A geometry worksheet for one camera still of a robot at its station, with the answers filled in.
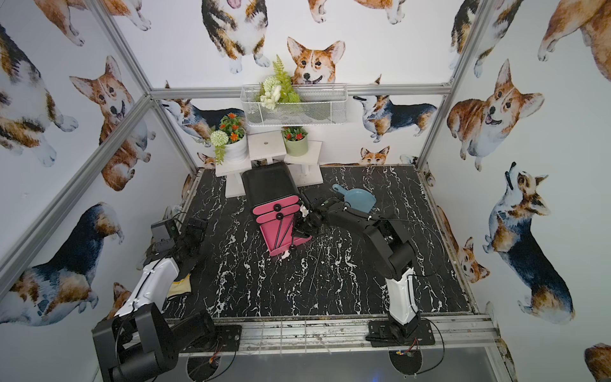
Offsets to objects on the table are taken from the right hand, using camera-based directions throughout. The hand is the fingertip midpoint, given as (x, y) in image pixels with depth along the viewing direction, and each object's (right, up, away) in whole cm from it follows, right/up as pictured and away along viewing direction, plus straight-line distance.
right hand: (287, 234), depth 88 cm
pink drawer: (-4, +6, +4) cm, 9 cm away
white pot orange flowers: (-23, +33, +6) cm, 41 cm away
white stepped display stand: (+5, +30, +15) cm, 34 cm away
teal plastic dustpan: (+31, +12, +23) cm, 40 cm away
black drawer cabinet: (-7, +16, +5) cm, 18 cm away
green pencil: (-5, -2, +8) cm, 10 cm away
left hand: (-29, +5, -2) cm, 30 cm away
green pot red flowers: (+2, +36, +9) cm, 38 cm away
